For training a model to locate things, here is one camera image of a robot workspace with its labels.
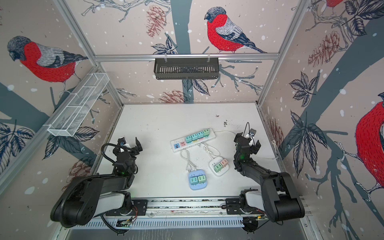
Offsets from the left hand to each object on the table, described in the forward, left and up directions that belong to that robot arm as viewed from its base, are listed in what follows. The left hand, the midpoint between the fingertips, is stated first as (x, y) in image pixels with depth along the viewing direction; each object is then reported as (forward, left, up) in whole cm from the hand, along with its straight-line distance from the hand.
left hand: (126, 140), depth 84 cm
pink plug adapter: (-12, -56, -6) cm, 57 cm away
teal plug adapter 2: (+6, -39, -6) cm, 40 cm away
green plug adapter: (+9, -47, -7) cm, 48 cm away
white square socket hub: (-8, -52, -11) cm, 54 cm away
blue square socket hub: (-20, -41, -7) cm, 46 cm away
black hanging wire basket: (+51, -34, +15) cm, 63 cm away
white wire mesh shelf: (+3, +23, +17) cm, 29 cm away
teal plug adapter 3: (+5, -35, -7) cm, 36 cm away
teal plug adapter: (+7, -43, -6) cm, 44 cm away
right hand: (+2, -72, -1) cm, 72 cm away
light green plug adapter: (-14, -52, -6) cm, 54 cm away
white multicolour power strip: (+4, -29, -11) cm, 32 cm away
